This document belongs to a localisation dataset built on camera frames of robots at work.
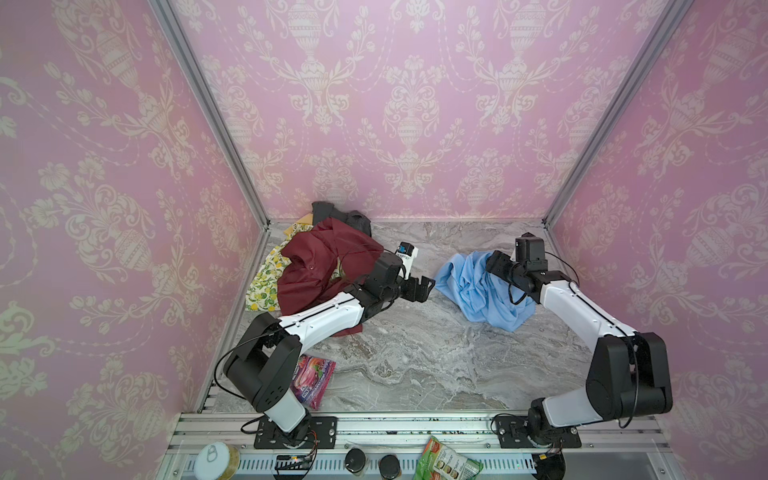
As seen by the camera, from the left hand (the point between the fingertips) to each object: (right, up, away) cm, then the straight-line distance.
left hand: (424, 280), depth 84 cm
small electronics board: (-34, -44, -11) cm, 56 cm away
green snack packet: (+2, -40, -16) cm, 43 cm away
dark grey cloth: (-35, +24, +29) cm, 51 cm away
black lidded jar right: (-10, -36, -23) cm, 44 cm away
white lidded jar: (-49, -39, -18) cm, 64 cm away
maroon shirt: (-30, +5, +6) cm, 31 cm away
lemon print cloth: (-51, -5, +13) cm, 53 cm away
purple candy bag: (-31, -26, -5) cm, 40 cm away
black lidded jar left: (-17, -36, -21) cm, 45 cm away
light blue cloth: (+19, -5, +6) cm, 20 cm away
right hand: (+23, +5, +7) cm, 25 cm away
